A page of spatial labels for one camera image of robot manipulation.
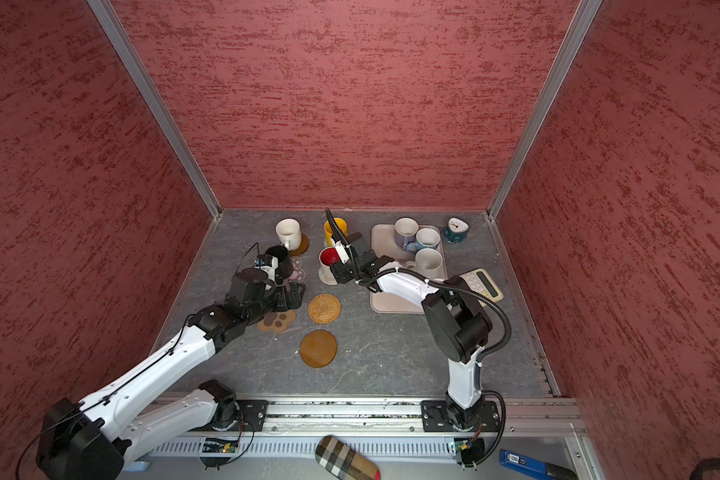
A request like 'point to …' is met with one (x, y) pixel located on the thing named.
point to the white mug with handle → (289, 233)
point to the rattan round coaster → (324, 308)
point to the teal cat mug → (456, 230)
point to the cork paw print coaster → (276, 322)
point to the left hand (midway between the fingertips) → (291, 294)
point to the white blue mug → (426, 238)
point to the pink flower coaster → (298, 275)
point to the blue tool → (534, 467)
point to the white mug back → (405, 231)
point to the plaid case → (341, 461)
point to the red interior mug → (328, 256)
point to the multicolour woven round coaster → (325, 274)
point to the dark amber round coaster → (302, 247)
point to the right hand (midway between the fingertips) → (339, 269)
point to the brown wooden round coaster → (318, 348)
